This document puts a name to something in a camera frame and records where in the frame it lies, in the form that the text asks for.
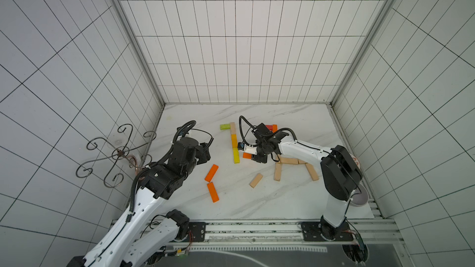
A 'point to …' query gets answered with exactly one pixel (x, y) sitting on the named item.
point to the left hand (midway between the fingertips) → (199, 150)
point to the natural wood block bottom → (278, 172)
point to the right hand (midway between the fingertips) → (255, 148)
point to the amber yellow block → (234, 141)
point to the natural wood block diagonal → (255, 181)
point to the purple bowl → (360, 196)
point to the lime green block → (224, 127)
